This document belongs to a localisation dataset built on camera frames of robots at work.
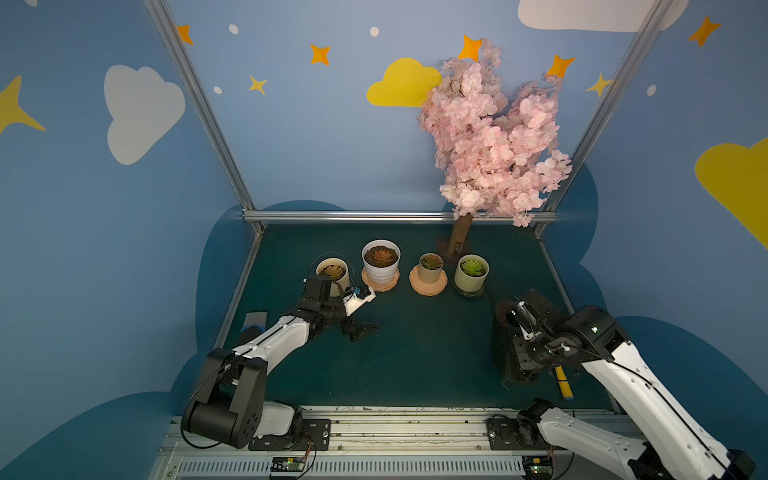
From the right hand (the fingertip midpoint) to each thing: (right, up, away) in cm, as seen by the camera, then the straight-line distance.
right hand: (527, 351), depth 69 cm
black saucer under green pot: (-4, +9, +33) cm, 34 cm away
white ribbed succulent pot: (-35, +21, +30) cm, 51 cm away
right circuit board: (+4, -30, +4) cm, 30 cm away
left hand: (-38, +7, +18) cm, 42 cm away
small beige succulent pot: (-18, +18, +32) cm, 41 cm away
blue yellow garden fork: (+15, -13, +11) cm, 23 cm away
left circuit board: (-57, -29, +3) cm, 64 cm away
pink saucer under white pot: (-35, +11, +34) cm, 50 cm away
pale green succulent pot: (-5, +16, +30) cm, 34 cm away
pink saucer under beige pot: (-18, +11, +34) cm, 40 cm away
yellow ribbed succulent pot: (-50, +17, +30) cm, 61 cm away
